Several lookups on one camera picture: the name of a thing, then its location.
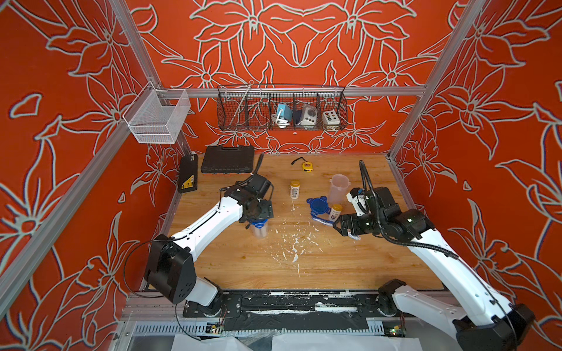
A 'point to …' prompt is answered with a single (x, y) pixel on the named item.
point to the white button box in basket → (331, 119)
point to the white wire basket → (156, 115)
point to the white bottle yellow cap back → (295, 186)
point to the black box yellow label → (188, 174)
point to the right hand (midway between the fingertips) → (339, 223)
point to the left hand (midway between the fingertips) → (263, 212)
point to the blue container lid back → (319, 205)
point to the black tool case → (227, 159)
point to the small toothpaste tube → (356, 238)
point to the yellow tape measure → (307, 166)
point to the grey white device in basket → (309, 116)
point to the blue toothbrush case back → (315, 213)
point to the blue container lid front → (259, 223)
